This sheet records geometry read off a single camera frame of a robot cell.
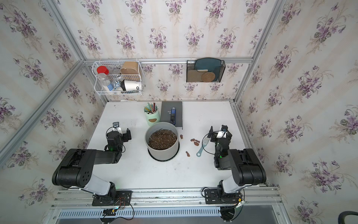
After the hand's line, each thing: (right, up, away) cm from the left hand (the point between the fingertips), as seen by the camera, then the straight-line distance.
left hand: (123, 130), depth 93 cm
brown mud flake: (+44, -16, -3) cm, 47 cm away
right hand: (+65, +2, -4) cm, 66 cm away
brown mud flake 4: (+40, -5, +6) cm, 40 cm away
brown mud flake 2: (+48, -7, +3) cm, 48 cm away
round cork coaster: (+59, +38, +5) cm, 70 cm away
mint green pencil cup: (+20, +11, -1) cm, 23 cm away
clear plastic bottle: (-12, +32, -2) cm, 34 cm away
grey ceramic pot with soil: (+28, -6, -8) cm, 29 cm away
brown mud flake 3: (+50, -10, +1) cm, 51 cm away
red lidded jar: (-14, +41, 0) cm, 43 cm away
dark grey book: (+28, +16, +18) cm, 37 cm away
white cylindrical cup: (+5, +31, 0) cm, 31 cm away
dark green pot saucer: (+31, -17, -9) cm, 37 cm away
